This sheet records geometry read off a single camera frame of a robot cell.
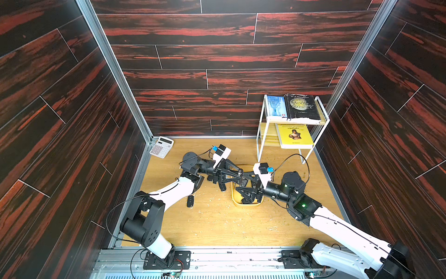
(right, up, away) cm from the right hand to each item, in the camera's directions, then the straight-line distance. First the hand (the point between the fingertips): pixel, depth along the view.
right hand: (243, 177), depth 69 cm
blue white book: (+19, +33, +19) cm, 43 cm away
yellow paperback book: (+32, +19, +26) cm, 45 cm away
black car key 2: (-8, -9, +27) cm, 29 cm away
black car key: (-26, -16, +22) cm, 37 cm away
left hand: (-2, 0, -4) cm, 4 cm away
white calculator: (-48, +14, +44) cm, 67 cm away
